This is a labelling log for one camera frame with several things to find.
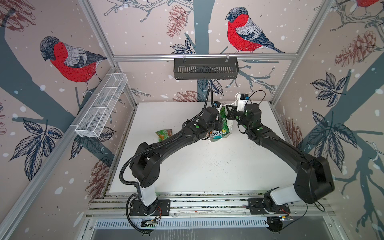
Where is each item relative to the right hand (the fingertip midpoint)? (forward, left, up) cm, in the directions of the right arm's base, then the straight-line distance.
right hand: (225, 106), depth 81 cm
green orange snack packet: (-4, +39, -22) cm, 45 cm away
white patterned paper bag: (-9, +4, -16) cm, 19 cm away
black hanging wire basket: (+36, +11, +1) cm, 38 cm away
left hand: (-6, +2, -4) cm, 7 cm away
